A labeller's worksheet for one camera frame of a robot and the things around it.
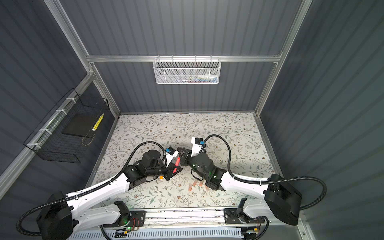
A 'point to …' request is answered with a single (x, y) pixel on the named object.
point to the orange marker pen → (161, 177)
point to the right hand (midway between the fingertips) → (177, 152)
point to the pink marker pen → (178, 161)
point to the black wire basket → (47, 141)
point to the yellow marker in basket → (97, 123)
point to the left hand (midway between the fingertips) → (181, 166)
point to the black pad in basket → (82, 124)
